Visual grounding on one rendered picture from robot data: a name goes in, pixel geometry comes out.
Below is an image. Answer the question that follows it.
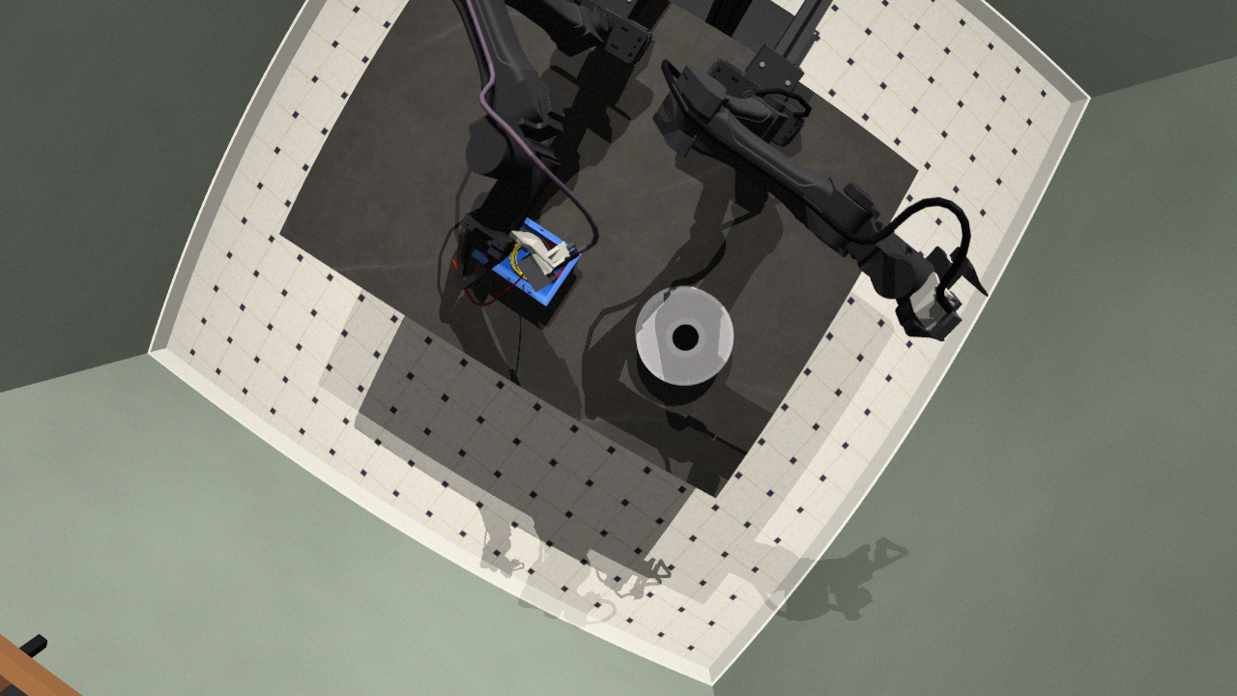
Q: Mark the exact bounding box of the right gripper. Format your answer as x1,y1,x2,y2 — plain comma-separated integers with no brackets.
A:
455,180,571,291

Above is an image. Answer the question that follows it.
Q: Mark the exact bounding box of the dark red wire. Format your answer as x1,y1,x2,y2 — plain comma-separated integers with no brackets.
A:
452,241,567,307

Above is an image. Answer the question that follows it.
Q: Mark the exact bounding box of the olive yellow wire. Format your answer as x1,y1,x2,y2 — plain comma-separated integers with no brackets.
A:
510,237,550,276

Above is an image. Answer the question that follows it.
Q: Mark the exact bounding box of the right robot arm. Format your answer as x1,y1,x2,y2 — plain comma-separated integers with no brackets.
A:
452,0,648,293

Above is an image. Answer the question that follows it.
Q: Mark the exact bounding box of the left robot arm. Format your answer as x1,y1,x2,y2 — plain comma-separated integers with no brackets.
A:
652,62,915,300

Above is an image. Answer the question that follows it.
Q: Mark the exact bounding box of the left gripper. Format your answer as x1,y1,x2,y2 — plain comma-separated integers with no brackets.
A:
896,244,990,337

